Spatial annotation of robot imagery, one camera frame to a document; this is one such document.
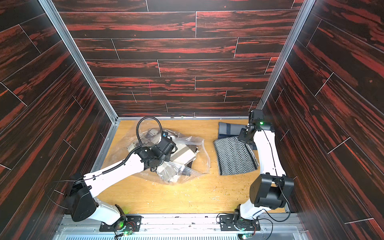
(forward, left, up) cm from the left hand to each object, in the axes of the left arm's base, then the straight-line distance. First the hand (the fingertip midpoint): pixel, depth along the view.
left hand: (166, 150), depth 83 cm
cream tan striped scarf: (-10, -3, -3) cm, 11 cm away
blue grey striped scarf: (+29, -39, -13) cm, 50 cm away
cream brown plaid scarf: (+16, +16, -9) cm, 24 cm away
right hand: (+6, -47, +4) cm, 48 cm away
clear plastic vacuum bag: (-1, -19, -17) cm, 26 cm away
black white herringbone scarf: (+2, -40, -7) cm, 40 cm away
